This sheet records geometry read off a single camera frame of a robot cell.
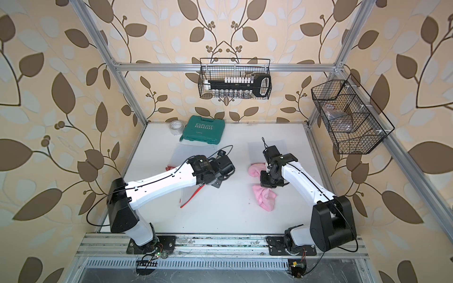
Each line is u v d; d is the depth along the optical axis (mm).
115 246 752
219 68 912
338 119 693
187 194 811
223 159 605
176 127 1193
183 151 1052
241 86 853
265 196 790
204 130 1118
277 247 734
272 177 703
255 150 1068
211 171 536
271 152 692
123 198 482
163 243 742
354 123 736
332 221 414
